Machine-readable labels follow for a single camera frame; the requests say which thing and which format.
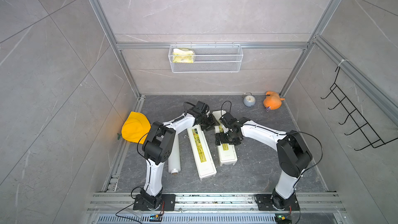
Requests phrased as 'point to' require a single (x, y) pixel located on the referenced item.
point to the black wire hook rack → (363, 126)
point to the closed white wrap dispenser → (203, 158)
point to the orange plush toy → (272, 100)
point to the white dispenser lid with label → (227, 153)
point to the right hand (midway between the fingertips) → (223, 143)
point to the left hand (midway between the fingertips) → (220, 123)
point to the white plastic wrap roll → (174, 164)
